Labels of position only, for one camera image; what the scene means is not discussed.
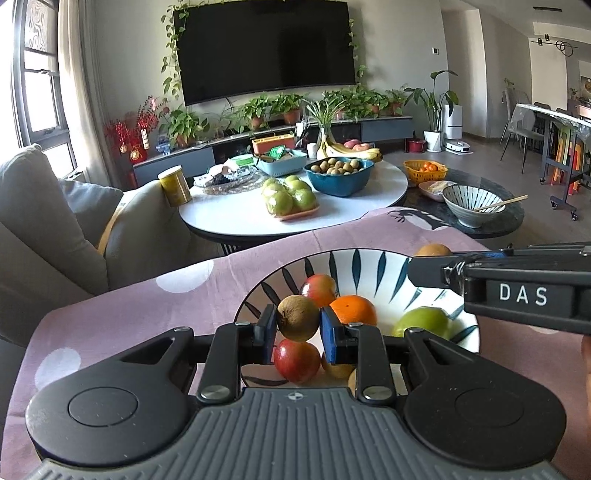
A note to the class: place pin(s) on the spider plant in vase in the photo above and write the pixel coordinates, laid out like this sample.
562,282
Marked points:
323,120

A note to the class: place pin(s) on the wooden chopsticks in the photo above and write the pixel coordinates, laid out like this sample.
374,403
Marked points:
508,201

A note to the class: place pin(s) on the blue white porcelain ornament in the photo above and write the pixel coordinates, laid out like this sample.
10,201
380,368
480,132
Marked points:
163,146

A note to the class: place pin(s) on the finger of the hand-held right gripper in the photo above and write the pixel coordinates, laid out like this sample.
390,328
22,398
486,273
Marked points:
431,272

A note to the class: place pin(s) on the orange box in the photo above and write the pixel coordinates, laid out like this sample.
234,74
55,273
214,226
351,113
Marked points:
270,144

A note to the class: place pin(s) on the yellow tin can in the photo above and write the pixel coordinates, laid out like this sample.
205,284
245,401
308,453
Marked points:
175,187

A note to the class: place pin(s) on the dining table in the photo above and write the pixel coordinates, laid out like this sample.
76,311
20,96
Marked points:
554,115

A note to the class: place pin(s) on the grey sofa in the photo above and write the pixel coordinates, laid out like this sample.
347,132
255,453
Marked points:
37,240

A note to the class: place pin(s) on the small round orange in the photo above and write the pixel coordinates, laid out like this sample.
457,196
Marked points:
433,250

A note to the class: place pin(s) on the large orange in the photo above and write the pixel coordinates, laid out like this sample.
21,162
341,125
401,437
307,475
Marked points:
353,310

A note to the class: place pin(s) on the tall plant in white pot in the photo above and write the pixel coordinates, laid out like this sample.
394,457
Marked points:
431,106

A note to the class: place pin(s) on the red pot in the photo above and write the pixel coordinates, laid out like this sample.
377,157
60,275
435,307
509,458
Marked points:
416,146

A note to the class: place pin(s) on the white robot vacuum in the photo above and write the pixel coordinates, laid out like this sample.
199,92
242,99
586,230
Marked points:
458,146

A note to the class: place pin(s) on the green apple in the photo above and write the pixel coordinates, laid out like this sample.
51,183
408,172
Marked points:
422,321

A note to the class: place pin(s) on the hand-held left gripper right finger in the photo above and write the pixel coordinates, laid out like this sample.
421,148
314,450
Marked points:
328,337

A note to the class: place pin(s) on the bushy potted pothos plant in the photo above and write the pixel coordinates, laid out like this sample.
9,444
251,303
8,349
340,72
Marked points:
182,124

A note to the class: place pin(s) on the orange basket of mandarins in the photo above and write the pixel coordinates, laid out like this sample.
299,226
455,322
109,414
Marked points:
425,173

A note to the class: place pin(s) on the beige curtain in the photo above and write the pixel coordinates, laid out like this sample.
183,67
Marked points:
85,92

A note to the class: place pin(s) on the blue bowl of kiwis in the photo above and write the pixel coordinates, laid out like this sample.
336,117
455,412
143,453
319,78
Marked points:
339,182

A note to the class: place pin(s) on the black oval coffee table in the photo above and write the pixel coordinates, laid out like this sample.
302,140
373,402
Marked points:
425,212

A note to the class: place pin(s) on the grey cushion with yellow stripe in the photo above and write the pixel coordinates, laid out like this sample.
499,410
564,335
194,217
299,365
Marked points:
147,230

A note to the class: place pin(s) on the grey dining chair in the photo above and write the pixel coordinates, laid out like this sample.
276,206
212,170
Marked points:
519,129

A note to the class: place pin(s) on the small potted green plant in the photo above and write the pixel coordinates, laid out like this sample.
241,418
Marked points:
396,101

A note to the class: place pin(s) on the bunch of bananas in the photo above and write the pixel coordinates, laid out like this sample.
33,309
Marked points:
341,150

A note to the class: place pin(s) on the white vacuum dock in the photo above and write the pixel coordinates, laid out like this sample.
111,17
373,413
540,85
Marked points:
455,121

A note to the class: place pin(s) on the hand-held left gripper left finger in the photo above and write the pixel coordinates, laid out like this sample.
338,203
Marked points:
267,334

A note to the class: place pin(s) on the black wall television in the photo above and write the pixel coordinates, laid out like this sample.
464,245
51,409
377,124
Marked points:
263,50

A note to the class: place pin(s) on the green vine around television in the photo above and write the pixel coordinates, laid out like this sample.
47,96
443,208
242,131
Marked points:
167,60

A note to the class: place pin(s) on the glass tray with snacks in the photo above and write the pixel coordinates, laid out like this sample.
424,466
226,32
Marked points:
224,180

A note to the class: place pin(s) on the wide potted green plant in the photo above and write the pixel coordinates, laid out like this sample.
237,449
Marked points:
355,99

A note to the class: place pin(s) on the light blue basket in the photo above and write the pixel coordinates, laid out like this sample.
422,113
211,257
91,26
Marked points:
281,167

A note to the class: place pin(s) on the small striped bowl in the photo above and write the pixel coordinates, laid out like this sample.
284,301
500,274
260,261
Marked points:
468,214

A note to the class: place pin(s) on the leaf-pattern white bowl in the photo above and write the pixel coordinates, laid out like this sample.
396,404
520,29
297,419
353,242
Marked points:
360,272

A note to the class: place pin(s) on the red berry decoration plant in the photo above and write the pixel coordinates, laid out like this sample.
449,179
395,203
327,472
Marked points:
129,131

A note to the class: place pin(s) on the pack of green apples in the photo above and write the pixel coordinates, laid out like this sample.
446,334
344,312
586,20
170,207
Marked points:
288,198

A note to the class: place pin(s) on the round white coffee table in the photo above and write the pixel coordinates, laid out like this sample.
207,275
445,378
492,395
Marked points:
231,217

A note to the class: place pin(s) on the pink peach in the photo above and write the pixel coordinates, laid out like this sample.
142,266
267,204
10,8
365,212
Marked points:
355,144

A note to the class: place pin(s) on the dark television stand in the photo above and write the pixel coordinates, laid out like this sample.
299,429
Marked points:
383,129

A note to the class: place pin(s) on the pink polka dot tablecloth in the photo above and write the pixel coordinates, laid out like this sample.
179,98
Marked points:
138,295

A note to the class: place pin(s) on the brown kiwi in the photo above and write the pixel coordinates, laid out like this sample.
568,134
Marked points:
298,318

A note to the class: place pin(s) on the black ceiling lamp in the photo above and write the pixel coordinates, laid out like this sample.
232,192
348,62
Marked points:
561,45

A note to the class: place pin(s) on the pink plate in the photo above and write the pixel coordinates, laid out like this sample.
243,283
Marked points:
429,190

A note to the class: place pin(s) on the dark framed window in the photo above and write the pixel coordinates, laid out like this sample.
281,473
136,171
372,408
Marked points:
41,92

